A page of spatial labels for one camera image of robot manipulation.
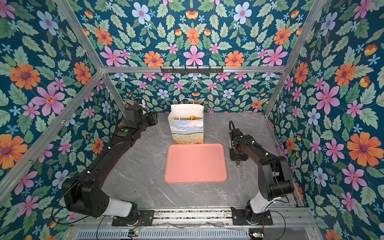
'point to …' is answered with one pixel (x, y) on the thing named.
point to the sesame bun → (193, 117)
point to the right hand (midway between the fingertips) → (237, 157)
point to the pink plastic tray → (195, 163)
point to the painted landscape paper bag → (186, 121)
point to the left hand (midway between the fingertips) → (155, 109)
